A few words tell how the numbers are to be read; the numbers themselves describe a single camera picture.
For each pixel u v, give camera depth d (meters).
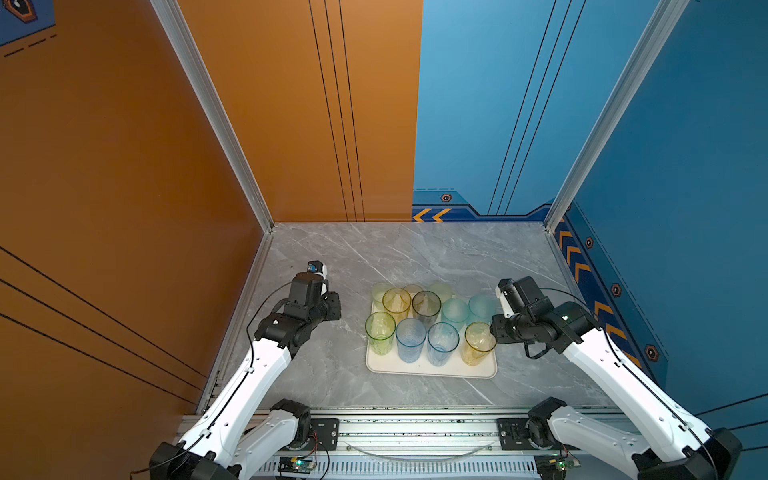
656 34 0.72
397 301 0.92
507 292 0.60
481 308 0.94
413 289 0.89
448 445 0.73
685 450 0.37
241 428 0.43
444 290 0.91
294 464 0.71
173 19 0.70
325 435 0.73
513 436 0.72
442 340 0.83
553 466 0.71
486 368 0.83
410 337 0.86
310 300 0.59
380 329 0.90
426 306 0.91
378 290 0.94
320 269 0.70
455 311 0.90
